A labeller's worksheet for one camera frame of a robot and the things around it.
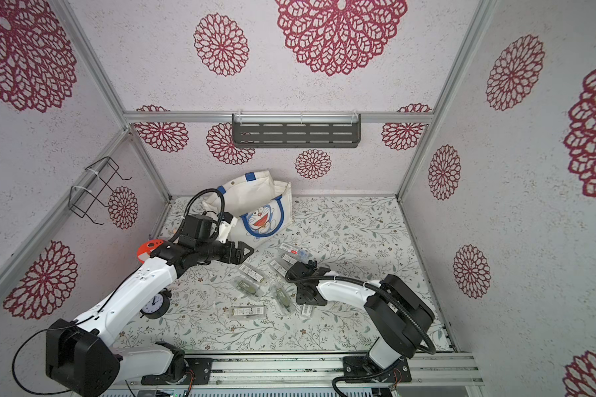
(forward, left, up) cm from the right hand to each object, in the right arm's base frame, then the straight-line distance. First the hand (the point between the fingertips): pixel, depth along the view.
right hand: (304, 296), depth 89 cm
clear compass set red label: (+17, 0, 0) cm, 17 cm away
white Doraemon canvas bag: (+27, +16, +18) cm, 36 cm away
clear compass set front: (-7, +19, +3) cm, 20 cm away
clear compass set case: (+15, +6, +2) cm, 16 cm away
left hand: (+7, +20, +19) cm, 28 cm away
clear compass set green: (-2, +7, +1) cm, 7 cm away
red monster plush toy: (+12, +59, +11) cm, 61 cm away
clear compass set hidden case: (+10, +9, +2) cm, 14 cm away
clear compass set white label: (+7, +20, +3) cm, 21 cm away
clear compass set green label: (+2, +21, +2) cm, 21 cm away
